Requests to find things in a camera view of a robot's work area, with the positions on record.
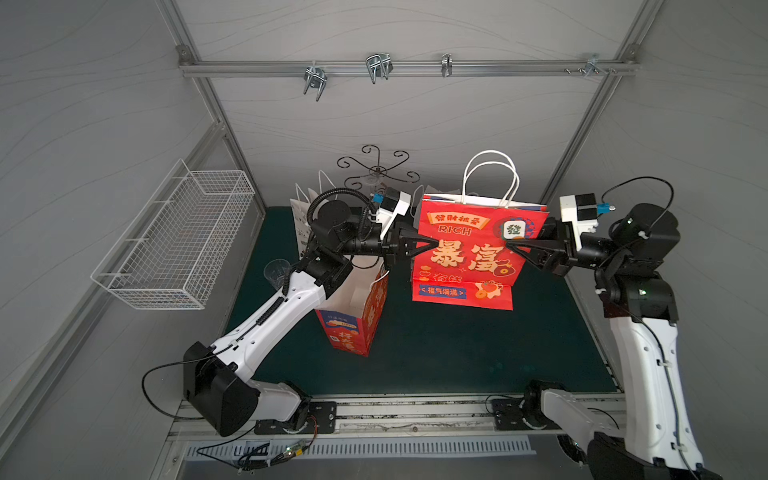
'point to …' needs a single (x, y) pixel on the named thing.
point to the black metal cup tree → (377, 171)
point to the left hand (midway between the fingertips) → (436, 246)
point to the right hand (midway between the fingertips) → (506, 236)
